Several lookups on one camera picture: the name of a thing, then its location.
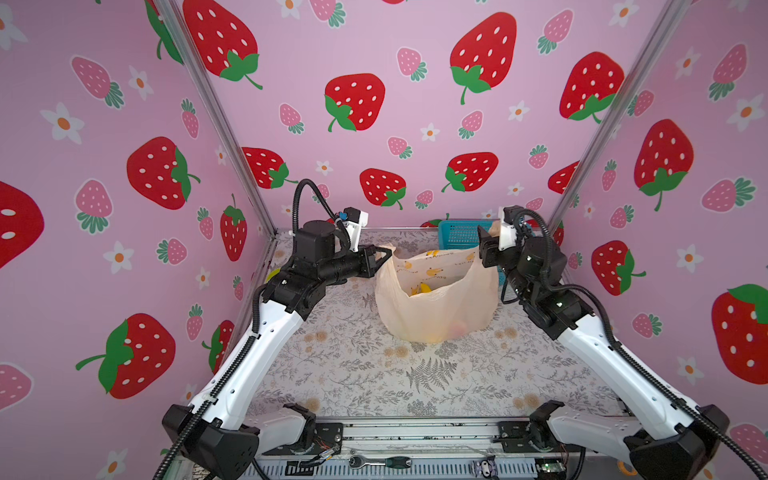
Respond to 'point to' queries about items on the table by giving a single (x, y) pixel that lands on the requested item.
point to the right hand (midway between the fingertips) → (491, 223)
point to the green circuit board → (553, 466)
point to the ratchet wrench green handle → (393, 462)
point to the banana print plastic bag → (436, 295)
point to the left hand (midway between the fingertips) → (392, 251)
